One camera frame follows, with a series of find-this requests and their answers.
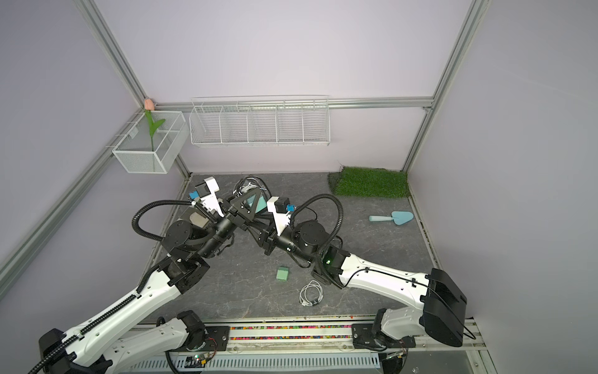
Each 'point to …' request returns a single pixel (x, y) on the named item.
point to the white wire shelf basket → (261, 121)
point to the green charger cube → (283, 273)
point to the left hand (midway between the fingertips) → (261, 191)
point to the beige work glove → (198, 220)
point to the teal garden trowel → (399, 217)
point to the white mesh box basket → (134, 151)
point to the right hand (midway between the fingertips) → (247, 220)
